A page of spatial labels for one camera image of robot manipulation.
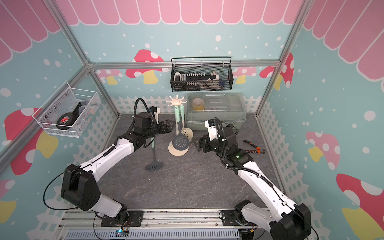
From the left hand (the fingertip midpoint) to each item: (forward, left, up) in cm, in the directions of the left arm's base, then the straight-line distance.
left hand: (170, 125), depth 84 cm
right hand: (-11, -16, +4) cm, 20 cm away
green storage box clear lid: (+20, -34, -4) cm, 40 cm away
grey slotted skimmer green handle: (-14, +10, -22) cm, 28 cm away
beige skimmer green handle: (+2, -9, -9) cm, 13 cm away
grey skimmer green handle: (-5, -6, -9) cm, 12 cm away
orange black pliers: (-2, -57, -22) cm, 61 cm away
